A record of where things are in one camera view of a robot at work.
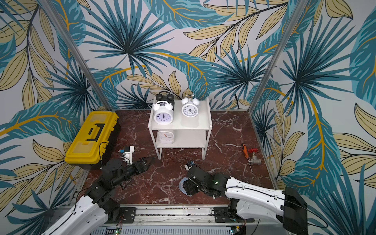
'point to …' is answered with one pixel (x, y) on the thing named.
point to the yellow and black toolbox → (94, 140)
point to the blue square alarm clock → (181, 187)
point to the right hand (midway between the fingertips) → (187, 184)
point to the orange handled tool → (246, 155)
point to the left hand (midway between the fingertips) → (151, 161)
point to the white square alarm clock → (166, 137)
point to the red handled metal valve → (255, 160)
